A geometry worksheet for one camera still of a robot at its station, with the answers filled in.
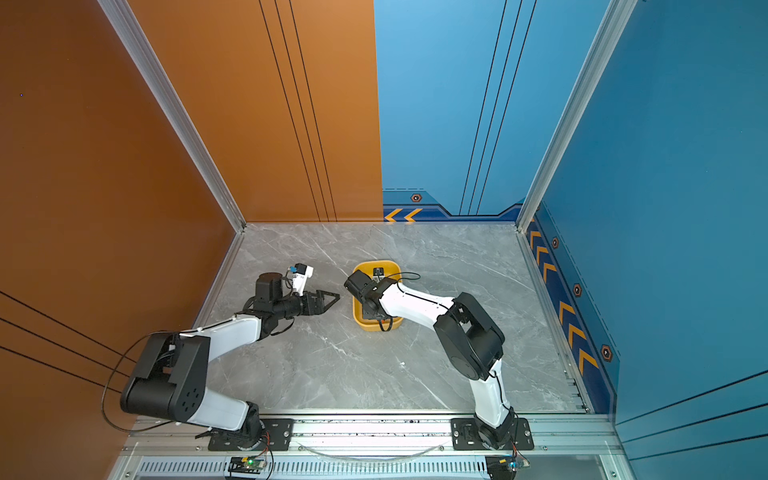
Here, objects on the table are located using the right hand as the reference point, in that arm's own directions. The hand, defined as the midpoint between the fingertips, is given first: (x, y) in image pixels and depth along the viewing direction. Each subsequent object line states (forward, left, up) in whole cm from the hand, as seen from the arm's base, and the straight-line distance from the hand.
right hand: (375, 310), depth 93 cm
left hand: (+2, +13, +6) cm, 14 cm away
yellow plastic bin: (+4, -1, +15) cm, 16 cm away
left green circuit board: (-39, +30, -4) cm, 49 cm away
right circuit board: (-39, -31, -4) cm, 50 cm away
